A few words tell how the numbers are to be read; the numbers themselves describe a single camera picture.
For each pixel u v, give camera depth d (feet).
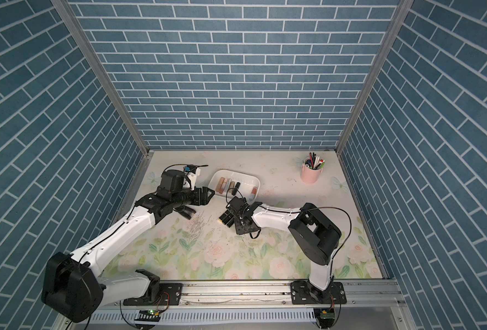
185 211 3.06
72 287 1.26
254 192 3.34
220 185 3.38
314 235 1.57
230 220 2.99
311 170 3.26
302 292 2.42
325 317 2.40
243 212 2.33
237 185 3.43
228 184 3.43
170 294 2.41
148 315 2.37
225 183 3.44
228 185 3.43
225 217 3.00
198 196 2.33
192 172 2.38
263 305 2.38
